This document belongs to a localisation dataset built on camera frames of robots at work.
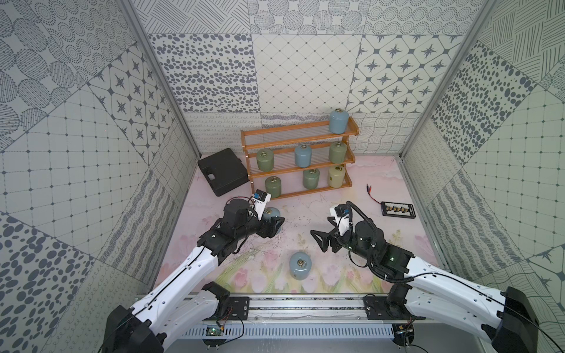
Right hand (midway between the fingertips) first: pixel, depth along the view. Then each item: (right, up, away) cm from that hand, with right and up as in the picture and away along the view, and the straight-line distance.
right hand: (322, 226), depth 76 cm
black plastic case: (-46, +20, +38) cm, 63 cm away
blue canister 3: (+8, +40, +10) cm, 42 cm away
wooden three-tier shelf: (-11, +25, +20) cm, 34 cm away
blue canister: (-18, +5, -1) cm, 19 cm away
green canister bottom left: (-19, +13, +22) cm, 32 cm away
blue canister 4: (-6, +26, +17) cm, 32 cm away
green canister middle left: (-21, +25, +14) cm, 36 cm away
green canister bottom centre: (-2, +17, +26) cm, 31 cm away
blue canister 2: (-8, -13, -1) cm, 15 cm away
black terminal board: (+38, +2, +22) cm, 44 cm away
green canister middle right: (+9, +28, +17) cm, 34 cm away
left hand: (-15, +3, -1) cm, 15 cm away
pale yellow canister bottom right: (+11, +17, +26) cm, 33 cm away
